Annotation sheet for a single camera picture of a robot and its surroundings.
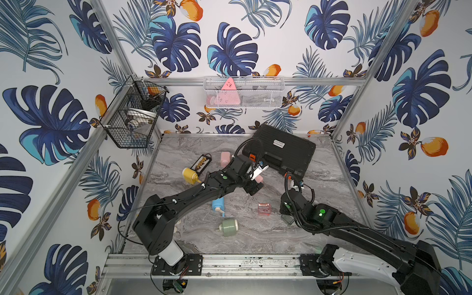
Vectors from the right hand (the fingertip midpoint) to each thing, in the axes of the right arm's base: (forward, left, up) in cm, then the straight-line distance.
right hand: (283, 200), depth 80 cm
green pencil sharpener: (-11, +23, -4) cm, 26 cm away
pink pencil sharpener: (+14, +10, -4) cm, 17 cm away
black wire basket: (+28, +68, +23) cm, 77 cm away
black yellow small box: (+27, +42, -9) cm, 50 cm away
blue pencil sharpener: (-1, +29, -4) cm, 29 cm away
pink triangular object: (+43, +25, +25) cm, 56 cm away
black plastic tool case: (+34, -4, -5) cm, 35 cm away
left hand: (+9, +11, +6) cm, 16 cm away
